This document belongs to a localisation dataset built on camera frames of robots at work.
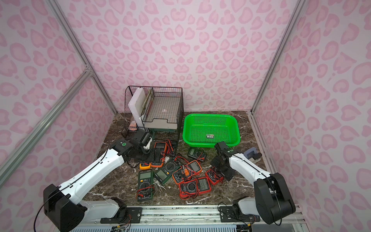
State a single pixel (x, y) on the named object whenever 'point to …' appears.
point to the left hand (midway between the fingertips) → (155, 155)
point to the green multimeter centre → (164, 173)
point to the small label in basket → (210, 136)
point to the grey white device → (252, 152)
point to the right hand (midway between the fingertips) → (217, 168)
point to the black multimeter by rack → (171, 148)
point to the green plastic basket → (206, 130)
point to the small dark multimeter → (197, 153)
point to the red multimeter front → (191, 189)
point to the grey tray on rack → (162, 112)
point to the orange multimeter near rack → (160, 148)
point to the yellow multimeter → (143, 167)
